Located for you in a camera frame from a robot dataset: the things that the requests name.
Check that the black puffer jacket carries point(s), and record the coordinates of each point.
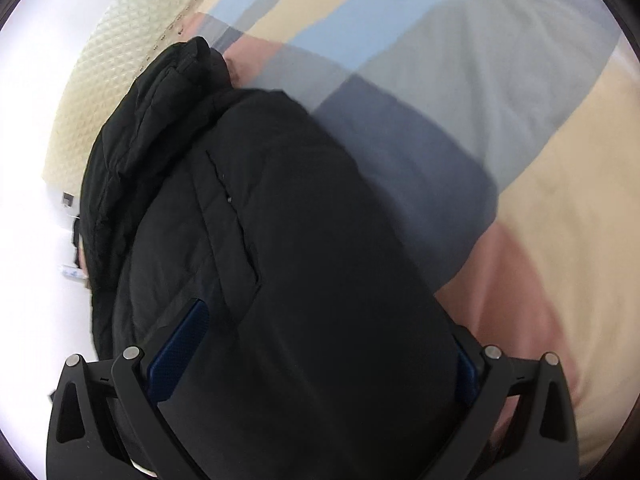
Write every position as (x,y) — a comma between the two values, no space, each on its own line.
(300,260)

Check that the cream quilted headboard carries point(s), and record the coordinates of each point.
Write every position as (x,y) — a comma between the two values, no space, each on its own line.
(110,70)

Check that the grey wall socket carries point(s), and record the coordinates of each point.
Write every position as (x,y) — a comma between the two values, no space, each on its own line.
(67,199)

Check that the plaid duvet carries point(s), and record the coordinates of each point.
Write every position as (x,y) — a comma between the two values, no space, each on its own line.
(550,160)

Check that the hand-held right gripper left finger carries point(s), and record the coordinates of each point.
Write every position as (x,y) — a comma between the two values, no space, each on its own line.
(177,345)

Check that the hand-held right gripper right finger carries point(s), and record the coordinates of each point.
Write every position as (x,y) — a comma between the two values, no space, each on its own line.
(467,372)

